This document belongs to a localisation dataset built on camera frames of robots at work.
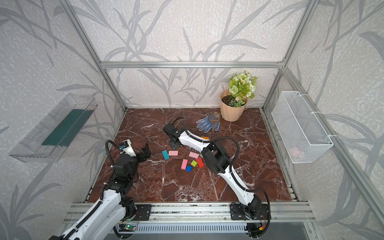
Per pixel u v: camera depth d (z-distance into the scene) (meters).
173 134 0.75
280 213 0.74
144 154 0.75
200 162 0.90
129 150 0.71
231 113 1.02
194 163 0.89
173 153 0.93
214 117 1.12
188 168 0.87
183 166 0.89
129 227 0.71
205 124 1.11
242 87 0.94
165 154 0.93
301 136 0.61
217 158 0.60
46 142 0.62
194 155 0.94
